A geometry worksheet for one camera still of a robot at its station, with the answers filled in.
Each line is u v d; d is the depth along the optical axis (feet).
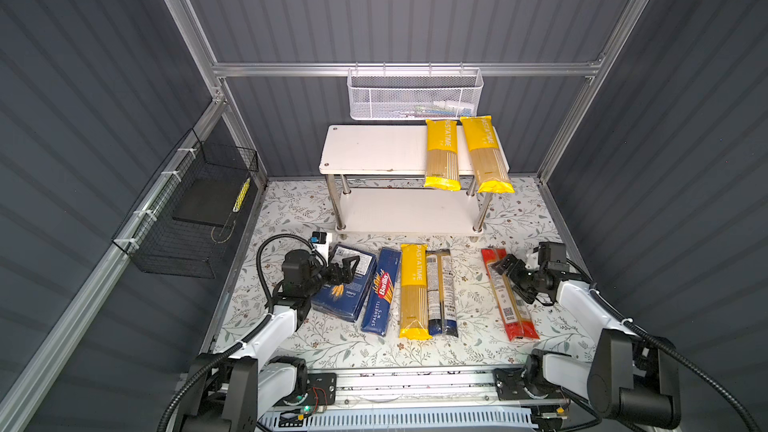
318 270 2.37
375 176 4.06
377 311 2.71
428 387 2.47
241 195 2.59
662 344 1.34
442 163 2.41
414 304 2.77
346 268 2.53
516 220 3.56
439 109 2.96
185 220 2.47
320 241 2.43
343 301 2.70
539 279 2.16
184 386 1.25
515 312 2.71
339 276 2.51
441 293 2.85
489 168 2.40
